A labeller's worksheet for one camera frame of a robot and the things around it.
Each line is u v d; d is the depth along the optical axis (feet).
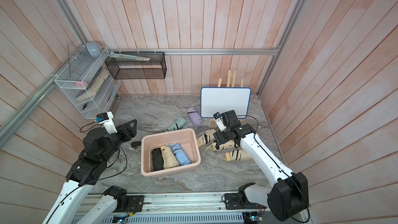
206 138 3.04
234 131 1.84
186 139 2.99
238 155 2.81
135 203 2.40
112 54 2.99
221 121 2.32
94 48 2.74
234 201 2.40
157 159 2.76
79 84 2.40
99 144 1.58
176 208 2.40
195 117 3.40
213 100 2.97
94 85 2.62
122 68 3.45
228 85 2.89
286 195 1.28
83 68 2.66
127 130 1.98
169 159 2.72
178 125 3.22
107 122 1.91
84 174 1.48
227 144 2.88
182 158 2.75
